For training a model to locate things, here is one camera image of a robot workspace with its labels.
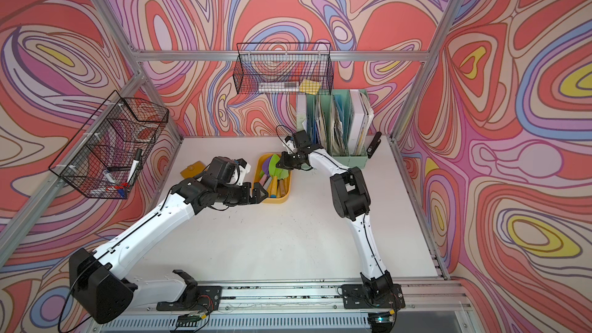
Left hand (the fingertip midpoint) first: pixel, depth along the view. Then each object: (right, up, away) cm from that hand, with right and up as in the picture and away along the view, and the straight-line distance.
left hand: (262, 196), depth 76 cm
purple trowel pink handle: (-2, +8, +25) cm, 26 cm away
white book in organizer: (+39, +30, +17) cm, 52 cm away
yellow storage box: (-5, +11, +28) cm, 30 cm away
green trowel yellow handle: (+2, +6, +22) cm, 23 cm away
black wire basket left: (-51, +12, -3) cm, 53 cm away
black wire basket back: (+4, +53, +25) cm, 59 cm away
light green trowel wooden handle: (+5, +5, +22) cm, 24 cm away
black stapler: (+52, +20, +42) cm, 69 cm away
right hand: (+4, +8, +25) cm, 26 cm away
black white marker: (-37, +13, -7) cm, 40 cm away
